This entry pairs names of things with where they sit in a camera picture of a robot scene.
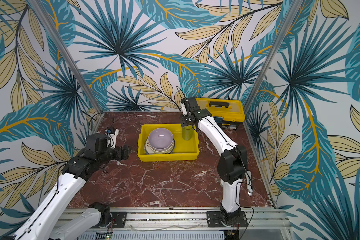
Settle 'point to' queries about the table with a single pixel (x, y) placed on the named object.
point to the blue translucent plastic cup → (187, 132)
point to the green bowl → (161, 149)
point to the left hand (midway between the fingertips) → (122, 147)
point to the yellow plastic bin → (184, 150)
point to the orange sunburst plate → (150, 151)
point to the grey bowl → (161, 139)
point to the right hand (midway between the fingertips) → (182, 119)
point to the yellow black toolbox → (229, 113)
